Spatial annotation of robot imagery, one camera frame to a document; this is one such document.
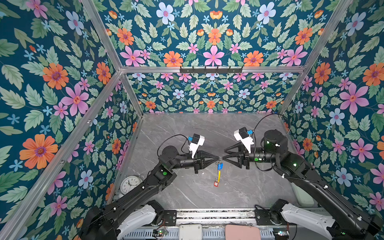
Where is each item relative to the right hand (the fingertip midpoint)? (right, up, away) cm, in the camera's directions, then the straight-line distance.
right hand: (225, 153), depth 59 cm
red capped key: (-2, -22, +25) cm, 34 cm away
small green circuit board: (-30, -40, +11) cm, 51 cm away
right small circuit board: (+28, -41, +12) cm, 51 cm away
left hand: (-3, -2, -2) cm, 4 cm away
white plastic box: (-15, -39, +10) cm, 43 cm away
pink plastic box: (+8, -39, +10) cm, 41 cm away
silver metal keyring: (-3, -3, +1) cm, 4 cm away
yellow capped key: (+1, -19, +30) cm, 36 cm away
